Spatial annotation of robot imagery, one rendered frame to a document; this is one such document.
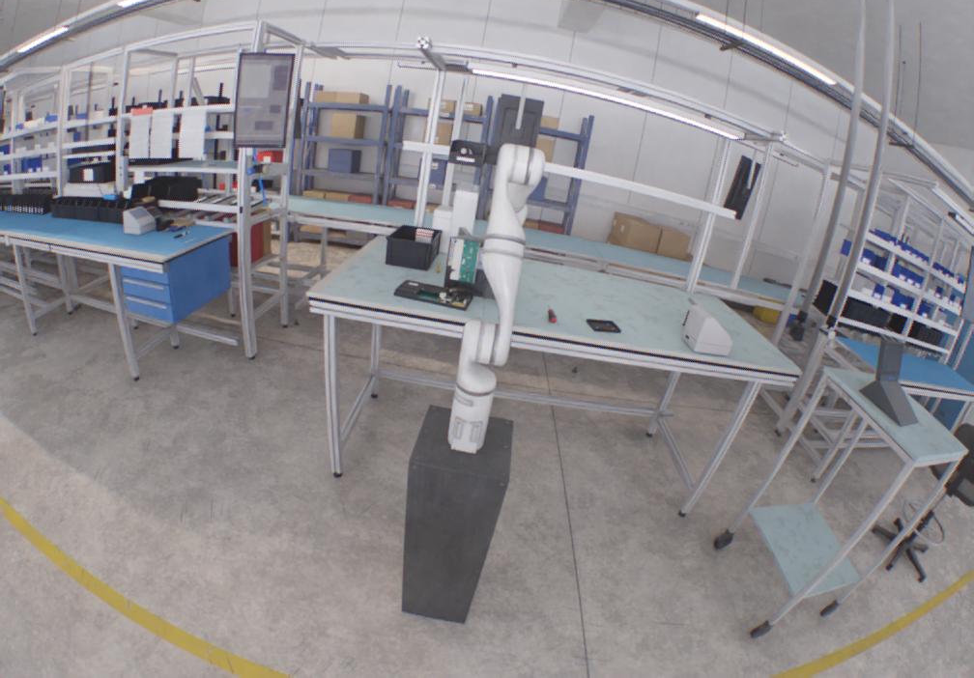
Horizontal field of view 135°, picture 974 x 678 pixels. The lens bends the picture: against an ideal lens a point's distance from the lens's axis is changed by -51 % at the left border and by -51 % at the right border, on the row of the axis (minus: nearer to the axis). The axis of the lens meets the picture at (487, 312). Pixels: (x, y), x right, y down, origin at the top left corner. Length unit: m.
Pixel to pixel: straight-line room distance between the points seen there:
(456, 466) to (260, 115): 1.92
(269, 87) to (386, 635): 2.45
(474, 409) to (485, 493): 0.21
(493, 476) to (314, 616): 1.00
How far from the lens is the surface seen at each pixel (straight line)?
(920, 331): 4.52
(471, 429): 0.99
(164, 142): 3.04
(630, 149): 5.79
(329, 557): 1.83
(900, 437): 1.62
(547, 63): 1.72
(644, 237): 4.89
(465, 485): 1.01
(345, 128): 5.44
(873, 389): 1.75
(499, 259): 0.88
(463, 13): 5.88
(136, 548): 2.07
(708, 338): 1.59
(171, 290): 2.34
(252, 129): 2.32
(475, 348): 0.87
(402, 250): 1.75
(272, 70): 2.27
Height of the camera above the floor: 1.55
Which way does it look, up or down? 23 degrees down
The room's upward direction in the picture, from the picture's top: 10 degrees clockwise
